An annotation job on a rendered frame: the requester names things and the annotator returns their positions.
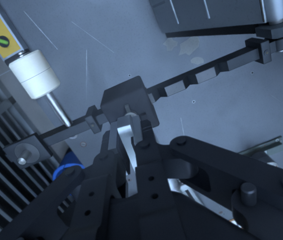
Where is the silver metal tool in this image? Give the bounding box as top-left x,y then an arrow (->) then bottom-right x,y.
167,177 -> 233,220

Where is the white check mass steel stem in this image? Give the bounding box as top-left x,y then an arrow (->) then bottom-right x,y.
8,49 -> 72,127

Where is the grey shutter flap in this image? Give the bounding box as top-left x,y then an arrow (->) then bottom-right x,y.
148,0 -> 269,38

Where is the dark end pad with pin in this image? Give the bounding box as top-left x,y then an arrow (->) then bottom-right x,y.
3,133 -> 53,166

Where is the dark counterweight block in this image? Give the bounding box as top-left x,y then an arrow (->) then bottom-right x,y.
100,75 -> 160,131

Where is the blue cylinder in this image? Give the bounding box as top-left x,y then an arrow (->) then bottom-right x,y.
52,149 -> 85,182

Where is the silver wing screw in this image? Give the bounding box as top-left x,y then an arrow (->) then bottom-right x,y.
117,105 -> 142,198

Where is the dark slatted grille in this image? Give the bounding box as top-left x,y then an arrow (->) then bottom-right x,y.
0,53 -> 68,227

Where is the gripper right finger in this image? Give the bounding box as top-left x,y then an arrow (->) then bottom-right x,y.
131,116 -> 283,240

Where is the grey shutter hinge barrel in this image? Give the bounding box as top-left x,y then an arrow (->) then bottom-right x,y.
262,0 -> 283,25

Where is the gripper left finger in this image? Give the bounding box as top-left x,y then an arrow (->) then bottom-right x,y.
0,124 -> 126,240

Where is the steel angle bar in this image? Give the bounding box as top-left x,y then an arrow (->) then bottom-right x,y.
238,135 -> 283,156

